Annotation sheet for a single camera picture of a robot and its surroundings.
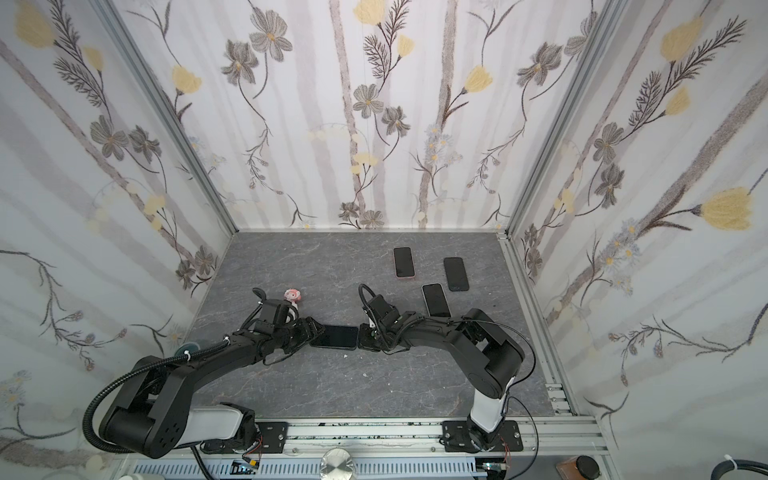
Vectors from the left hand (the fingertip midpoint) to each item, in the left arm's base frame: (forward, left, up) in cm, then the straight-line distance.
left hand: (316, 325), depth 90 cm
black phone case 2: (+21, -48, -3) cm, 53 cm away
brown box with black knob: (-38, -62, +8) cm, 73 cm away
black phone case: (-1, -6, -7) cm, 9 cm away
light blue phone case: (+10, -39, -4) cm, 41 cm away
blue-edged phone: (-1, -6, -7) cm, 9 cm away
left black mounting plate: (-29, +7, -2) cm, 30 cm away
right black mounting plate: (-31, -39, -1) cm, 50 cm away
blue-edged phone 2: (+21, -48, -3) cm, 53 cm away
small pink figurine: (+12, +9, -2) cm, 15 cm away
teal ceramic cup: (-8, +34, +2) cm, 35 cm away
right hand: (-4, -10, +1) cm, 11 cm away
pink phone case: (+20, -29, -5) cm, 36 cm away
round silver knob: (-36, -10, +12) cm, 40 cm away
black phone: (+10, -39, -4) cm, 41 cm away
